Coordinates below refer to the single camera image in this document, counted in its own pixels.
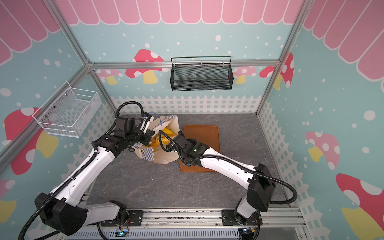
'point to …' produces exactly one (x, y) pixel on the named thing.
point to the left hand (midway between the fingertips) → (152, 134)
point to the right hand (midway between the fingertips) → (191, 141)
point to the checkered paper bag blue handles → (164, 156)
